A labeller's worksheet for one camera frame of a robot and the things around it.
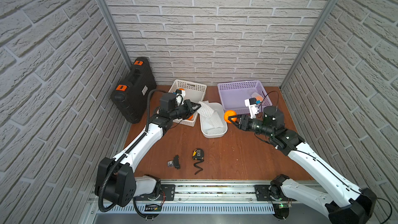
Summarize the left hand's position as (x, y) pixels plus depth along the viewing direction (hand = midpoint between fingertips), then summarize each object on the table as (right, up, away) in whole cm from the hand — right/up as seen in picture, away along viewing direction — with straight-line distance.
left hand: (205, 104), depth 75 cm
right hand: (+13, -7, -5) cm, 15 cm away
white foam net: (0, -3, +1) cm, 3 cm away
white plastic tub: (+10, -4, +26) cm, 28 cm away
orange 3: (-7, -7, -2) cm, 10 cm away
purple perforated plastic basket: (+21, +6, +35) cm, 42 cm away
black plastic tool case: (-40, +3, +6) cm, 41 cm away
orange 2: (-18, +10, +39) cm, 44 cm away
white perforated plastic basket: (-9, +9, +41) cm, 43 cm away
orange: (+38, +4, +33) cm, 51 cm away
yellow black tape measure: (-4, -28, +8) cm, 29 cm away
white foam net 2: (+4, -12, +20) cm, 23 cm away
